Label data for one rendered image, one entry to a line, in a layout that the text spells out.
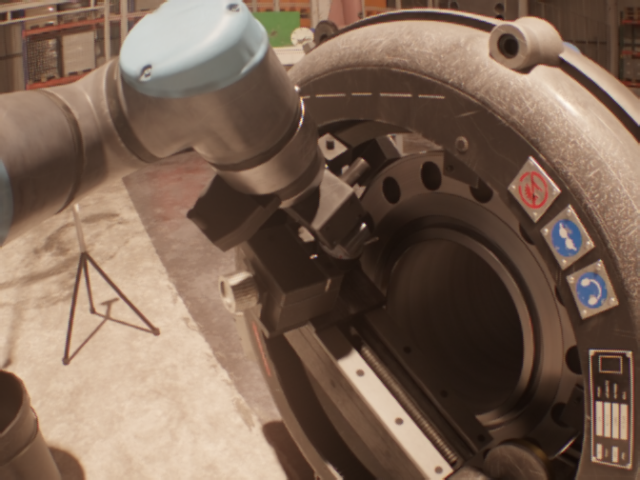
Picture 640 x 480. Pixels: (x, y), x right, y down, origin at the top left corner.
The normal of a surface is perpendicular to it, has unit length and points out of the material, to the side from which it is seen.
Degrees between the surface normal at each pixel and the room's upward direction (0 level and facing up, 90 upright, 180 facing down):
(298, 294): 115
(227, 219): 49
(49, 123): 63
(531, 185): 90
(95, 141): 89
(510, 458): 90
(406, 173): 90
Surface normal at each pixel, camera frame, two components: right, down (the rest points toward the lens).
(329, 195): -0.29, -0.35
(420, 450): 0.20, -0.73
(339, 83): -0.82, 0.23
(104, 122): -0.05, 0.41
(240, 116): 0.45, 0.77
